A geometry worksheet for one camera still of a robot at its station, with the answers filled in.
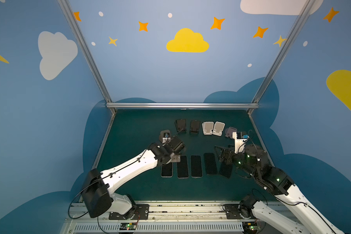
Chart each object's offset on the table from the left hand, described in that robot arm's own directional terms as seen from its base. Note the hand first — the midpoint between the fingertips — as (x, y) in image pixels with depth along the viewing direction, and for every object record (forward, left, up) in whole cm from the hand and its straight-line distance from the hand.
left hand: (173, 154), depth 80 cm
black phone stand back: (+27, -15, -9) cm, 32 cm away
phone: (-4, +4, -14) cm, 15 cm away
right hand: (0, -25, +13) cm, 28 cm away
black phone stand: (+30, -5, -11) cm, 32 cm away
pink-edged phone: (-1, -6, -15) cm, 16 cm away
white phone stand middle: (+28, -24, -10) cm, 38 cm away
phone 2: (0, -14, -14) cm, 20 cm away
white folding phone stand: (+27, -32, -10) cm, 43 cm away
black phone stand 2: (+1, -24, -13) cm, 27 cm away
